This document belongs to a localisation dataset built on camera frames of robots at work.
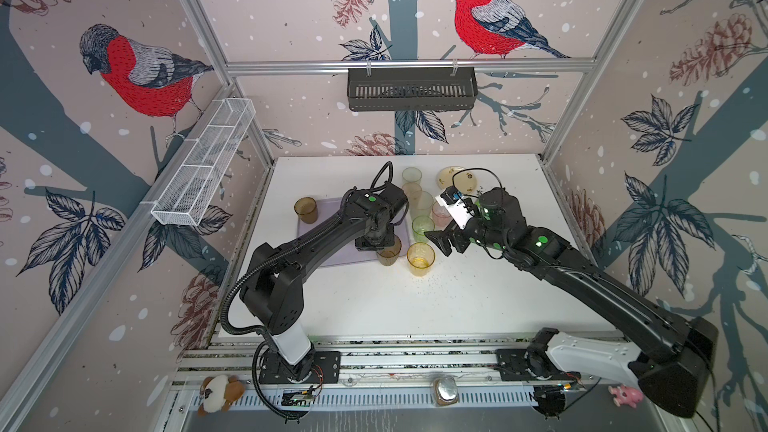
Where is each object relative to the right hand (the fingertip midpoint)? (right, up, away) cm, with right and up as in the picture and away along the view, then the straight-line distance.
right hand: (434, 222), depth 73 cm
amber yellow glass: (-2, -13, +19) cm, 23 cm away
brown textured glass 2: (-12, -10, +6) cm, 17 cm away
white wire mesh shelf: (-61, +7, -2) cm, 61 cm away
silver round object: (+1, -36, -9) cm, 37 cm away
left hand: (-14, -8, +9) cm, 18 cm away
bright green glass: (-1, -4, +24) cm, 24 cm away
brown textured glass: (-40, +1, +28) cm, 49 cm away
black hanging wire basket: (-3, +43, +31) cm, 53 cm away
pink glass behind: (-4, +8, +34) cm, 35 cm away
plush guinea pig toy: (-52, -40, -4) cm, 65 cm away
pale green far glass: (-3, +13, +41) cm, 43 cm away
